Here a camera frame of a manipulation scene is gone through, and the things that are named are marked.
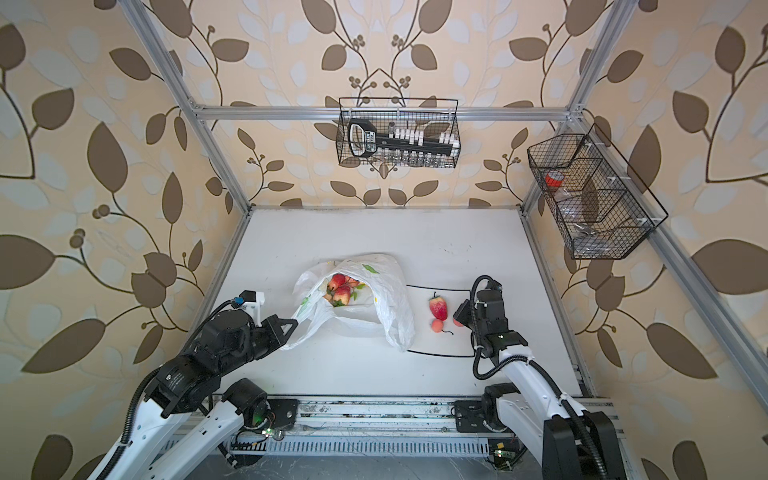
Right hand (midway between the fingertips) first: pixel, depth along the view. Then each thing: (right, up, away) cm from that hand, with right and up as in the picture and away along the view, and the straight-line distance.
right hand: (461, 308), depth 87 cm
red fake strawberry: (-7, 0, +2) cm, 7 cm away
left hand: (-42, +1, -17) cm, 45 cm away
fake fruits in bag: (-37, +4, +9) cm, 38 cm away
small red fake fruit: (-3, -2, -8) cm, 9 cm away
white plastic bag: (-23, +3, -15) cm, 28 cm away
